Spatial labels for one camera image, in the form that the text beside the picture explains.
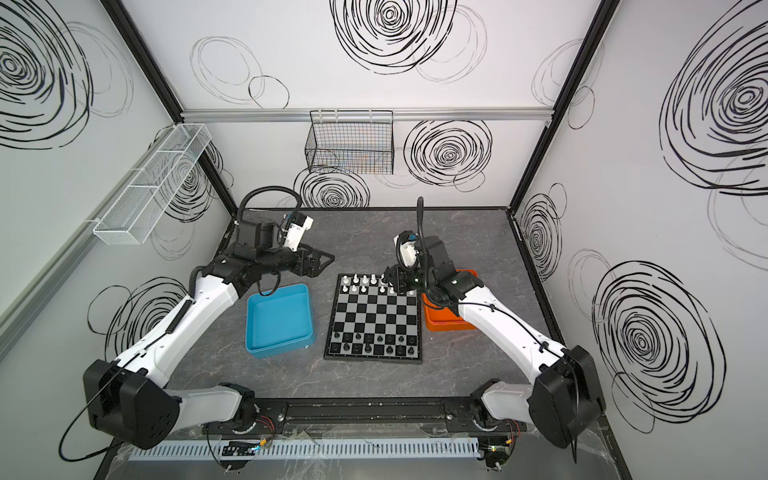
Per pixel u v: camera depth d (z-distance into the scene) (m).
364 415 0.75
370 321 0.89
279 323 0.87
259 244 0.60
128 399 0.38
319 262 0.69
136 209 0.74
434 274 0.60
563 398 0.40
